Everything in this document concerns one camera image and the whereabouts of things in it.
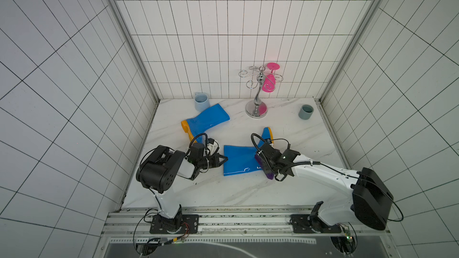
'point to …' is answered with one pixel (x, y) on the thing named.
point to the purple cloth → (269, 175)
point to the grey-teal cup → (306, 111)
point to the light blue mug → (201, 101)
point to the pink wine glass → (269, 83)
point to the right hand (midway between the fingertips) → (268, 159)
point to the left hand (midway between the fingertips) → (225, 161)
